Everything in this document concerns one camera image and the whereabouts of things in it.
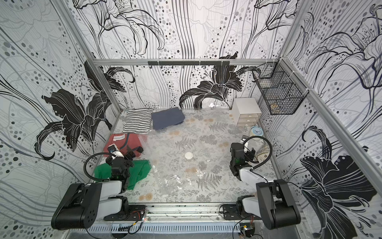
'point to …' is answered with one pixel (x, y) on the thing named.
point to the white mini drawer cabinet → (246, 111)
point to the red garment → (123, 141)
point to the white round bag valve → (188, 155)
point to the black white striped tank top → (138, 121)
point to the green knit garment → (103, 172)
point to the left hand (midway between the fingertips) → (123, 150)
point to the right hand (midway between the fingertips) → (246, 144)
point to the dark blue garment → (163, 118)
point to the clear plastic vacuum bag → (176, 165)
